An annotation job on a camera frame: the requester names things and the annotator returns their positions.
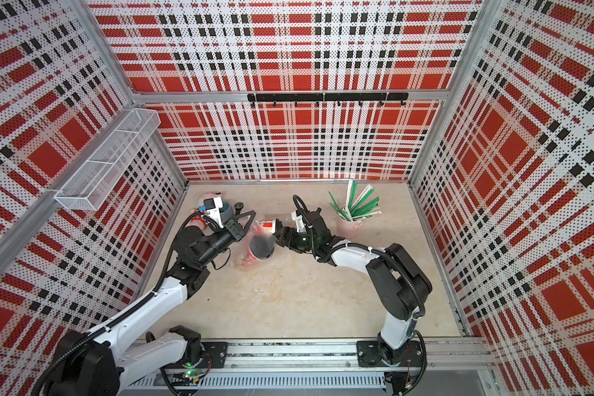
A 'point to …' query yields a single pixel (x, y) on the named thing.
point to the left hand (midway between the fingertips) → (259, 213)
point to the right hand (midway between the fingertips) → (279, 238)
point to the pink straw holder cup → (349, 229)
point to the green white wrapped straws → (358, 209)
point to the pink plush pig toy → (212, 195)
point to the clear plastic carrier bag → (243, 261)
